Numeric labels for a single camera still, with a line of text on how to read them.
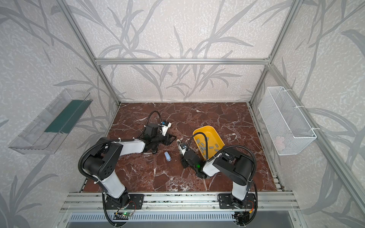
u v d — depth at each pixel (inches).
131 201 28.5
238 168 18.7
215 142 38.0
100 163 18.9
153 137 30.4
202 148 36.8
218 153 21.1
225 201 29.0
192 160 27.4
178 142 35.9
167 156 34.4
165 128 33.7
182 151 31.2
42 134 24.9
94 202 29.7
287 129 24.2
